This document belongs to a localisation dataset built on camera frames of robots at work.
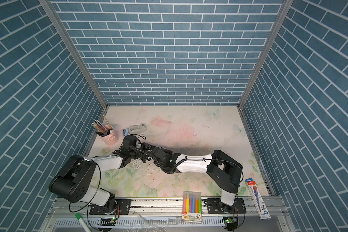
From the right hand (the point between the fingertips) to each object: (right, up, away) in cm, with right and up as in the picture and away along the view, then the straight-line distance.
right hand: (163, 152), depth 87 cm
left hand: (0, +2, -2) cm, 3 cm away
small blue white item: (-29, +11, +15) cm, 34 cm away
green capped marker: (-40, -28, -17) cm, 51 cm away
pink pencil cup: (-34, +8, +5) cm, 35 cm away
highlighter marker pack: (+16, -25, -15) cm, 34 cm away
